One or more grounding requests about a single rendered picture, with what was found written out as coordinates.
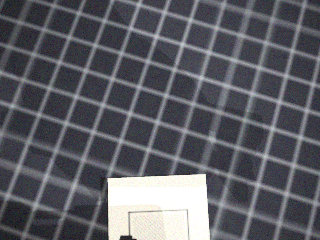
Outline black work mat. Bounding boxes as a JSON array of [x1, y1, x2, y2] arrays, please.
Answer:
[[0, 0, 320, 240]]

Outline white rectangular plate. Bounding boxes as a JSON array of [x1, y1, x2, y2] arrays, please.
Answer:
[[108, 174, 210, 240]]

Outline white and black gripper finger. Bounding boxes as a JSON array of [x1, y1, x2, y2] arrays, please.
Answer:
[[119, 235, 137, 240]]

